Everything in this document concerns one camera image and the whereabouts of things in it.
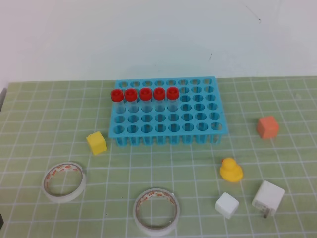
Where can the red capped tube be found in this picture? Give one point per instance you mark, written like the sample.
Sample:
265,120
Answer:
131,98
172,97
117,97
145,95
159,98

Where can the blue test tube rack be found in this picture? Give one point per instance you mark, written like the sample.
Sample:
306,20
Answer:
196,116

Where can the green checkered cloth mat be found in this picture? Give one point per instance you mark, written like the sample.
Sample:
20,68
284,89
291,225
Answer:
46,123

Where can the yellow cube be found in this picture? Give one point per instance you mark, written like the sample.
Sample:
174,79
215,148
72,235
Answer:
96,143

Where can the yellow rubber duck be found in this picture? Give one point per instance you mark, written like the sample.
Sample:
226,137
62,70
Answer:
230,171

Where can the orange cube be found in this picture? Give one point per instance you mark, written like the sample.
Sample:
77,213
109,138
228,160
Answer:
267,127

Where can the white cube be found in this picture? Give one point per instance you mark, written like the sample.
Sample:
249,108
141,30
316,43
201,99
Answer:
226,205

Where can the front white tape roll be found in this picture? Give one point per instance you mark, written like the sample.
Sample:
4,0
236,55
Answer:
156,212

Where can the white tape roll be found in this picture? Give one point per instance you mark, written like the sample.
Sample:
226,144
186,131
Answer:
156,212
63,182

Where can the left white tape roll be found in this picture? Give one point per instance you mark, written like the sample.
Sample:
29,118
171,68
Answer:
63,182

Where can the white power adapter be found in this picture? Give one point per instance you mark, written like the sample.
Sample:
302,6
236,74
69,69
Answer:
268,198

